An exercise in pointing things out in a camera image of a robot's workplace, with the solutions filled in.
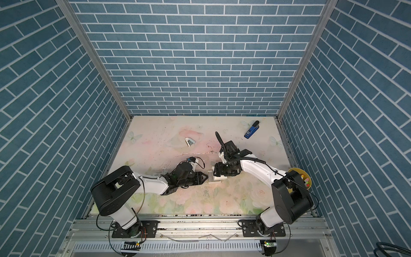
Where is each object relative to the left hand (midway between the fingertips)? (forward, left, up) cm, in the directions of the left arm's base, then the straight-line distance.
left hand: (210, 180), depth 86 cm
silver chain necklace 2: (+19, +9, -4) cm, 22 cm away
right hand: (+2, -5, +3) cm, 6 cm away
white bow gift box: (-1, -2, +2) cm, 3 cm away
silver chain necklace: (+24, -1, -3) cm, 25 cm away
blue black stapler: (+37, -30, 0) cm, 48 cm away
